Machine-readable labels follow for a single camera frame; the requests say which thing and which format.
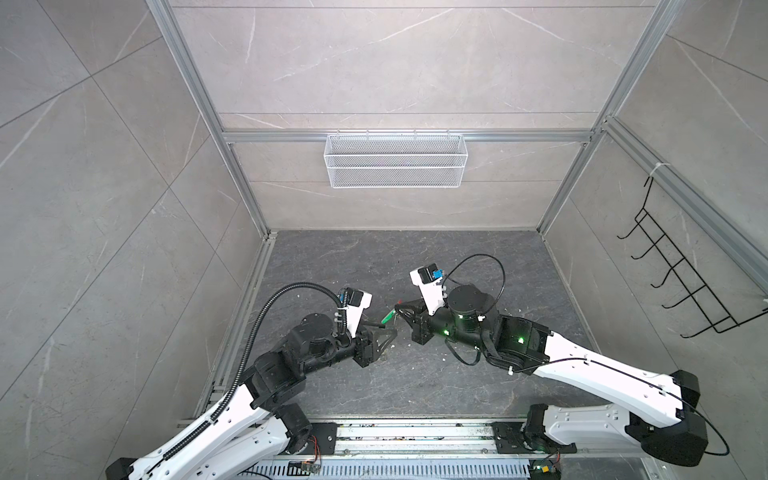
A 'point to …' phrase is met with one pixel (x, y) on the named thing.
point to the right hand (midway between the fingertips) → (396, 306)
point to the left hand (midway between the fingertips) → (391, 325)
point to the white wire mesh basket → (395, 161)
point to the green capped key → (388, 317)
